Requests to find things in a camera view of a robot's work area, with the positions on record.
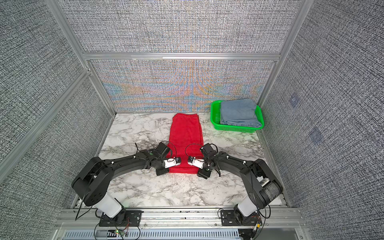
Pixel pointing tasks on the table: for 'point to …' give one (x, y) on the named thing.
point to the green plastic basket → (215, 112)
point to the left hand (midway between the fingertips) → (168, 165)
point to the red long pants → (186, 140)
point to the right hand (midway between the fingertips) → (201, 164)
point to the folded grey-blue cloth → (241, 112)
